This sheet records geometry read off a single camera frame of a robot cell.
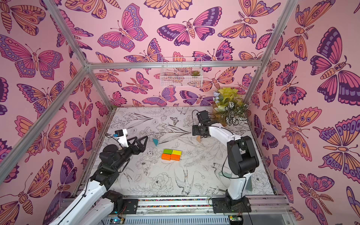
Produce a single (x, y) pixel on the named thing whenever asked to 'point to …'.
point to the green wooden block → (168, 151)
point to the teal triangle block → (155, 141)
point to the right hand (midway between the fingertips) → (199, 129)
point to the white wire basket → (181, 72)
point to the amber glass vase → (219, 116)
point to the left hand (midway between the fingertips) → (143, 136)
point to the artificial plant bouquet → (228, 103)
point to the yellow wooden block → (176, 152)
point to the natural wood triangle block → (198, 138)
